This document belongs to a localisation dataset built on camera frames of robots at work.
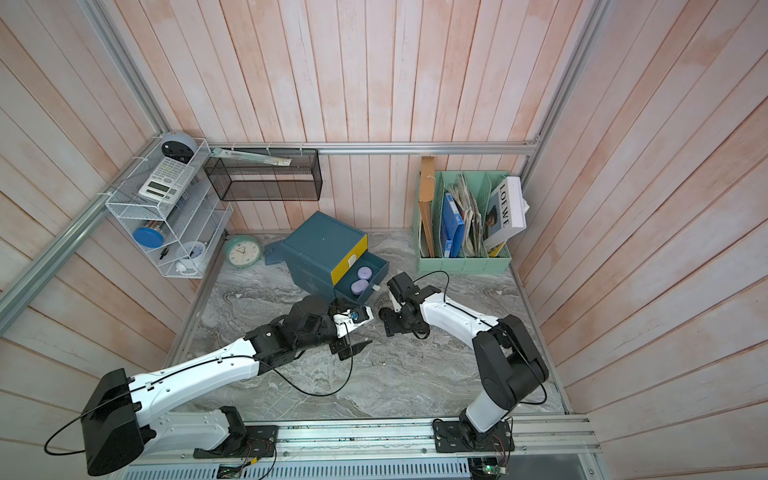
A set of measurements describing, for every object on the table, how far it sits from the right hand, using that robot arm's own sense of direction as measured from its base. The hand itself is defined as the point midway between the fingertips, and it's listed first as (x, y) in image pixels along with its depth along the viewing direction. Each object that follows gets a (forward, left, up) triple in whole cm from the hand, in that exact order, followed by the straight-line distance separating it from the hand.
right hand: (395, 324), depth 91 cm
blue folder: (+27, -18, +15) cm, 36 cm away
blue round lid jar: (+9, +64, +30) cm, 71 cm away
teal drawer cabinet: (+12, +20, +18) cm, 29 cm away
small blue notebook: (+29, +46, 0) cm, 54 cm away
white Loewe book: (+27, -34, +21) cm, 49 cm away
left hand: (-7, +10, +14) cm, 18 cm away
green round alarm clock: (+25, +54, +5) cm, 60 cm away
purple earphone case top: (+15, +10, +6) cm, 19 cm away
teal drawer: (+16, +5, +8) cm, 19 cm away
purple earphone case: (+10, +12, +6) cm, 17 cm away
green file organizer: (+36, -22, +20) cm, 47 cm away
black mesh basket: (+45, +57, +21) cm, 76 cm away
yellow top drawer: (+12, +14, +17) cm, 25 cm away
